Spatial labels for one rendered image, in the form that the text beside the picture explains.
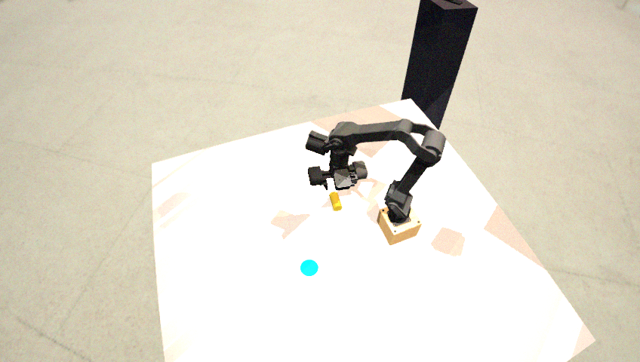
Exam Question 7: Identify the yellow tall cylinder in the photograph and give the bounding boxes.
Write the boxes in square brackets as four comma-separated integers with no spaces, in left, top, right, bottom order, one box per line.
[329,192,342,211]

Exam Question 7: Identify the cyan circle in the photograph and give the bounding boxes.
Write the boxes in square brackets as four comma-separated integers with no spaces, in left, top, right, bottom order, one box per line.
[300,259,318,276]

